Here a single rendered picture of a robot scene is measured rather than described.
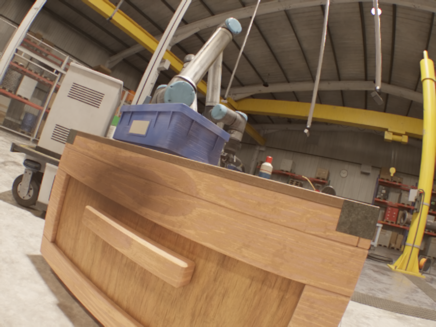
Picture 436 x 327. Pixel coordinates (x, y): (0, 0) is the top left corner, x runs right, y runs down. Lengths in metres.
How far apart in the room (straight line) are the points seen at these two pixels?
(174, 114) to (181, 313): 0.41
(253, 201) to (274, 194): 0.03
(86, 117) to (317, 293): 1.27
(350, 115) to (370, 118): 1.15
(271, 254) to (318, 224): 0.08
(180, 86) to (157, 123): 0.64
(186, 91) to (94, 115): 0.52
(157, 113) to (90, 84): 0.86
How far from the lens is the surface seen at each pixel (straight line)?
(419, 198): 4.37
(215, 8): 11.20
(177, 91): 1.19
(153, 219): 0.45
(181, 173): 0.43
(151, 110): 0.61
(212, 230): 0.38
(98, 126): 1.34
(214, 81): 1.53
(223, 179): 0.38
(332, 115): 13.64
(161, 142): 0.54
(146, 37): 10.79
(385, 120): 13.56
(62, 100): 1.40
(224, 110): 1.36
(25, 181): 1.43
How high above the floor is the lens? 0.43
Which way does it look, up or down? 7 degrees up
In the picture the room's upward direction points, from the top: 18 degrees clockwise
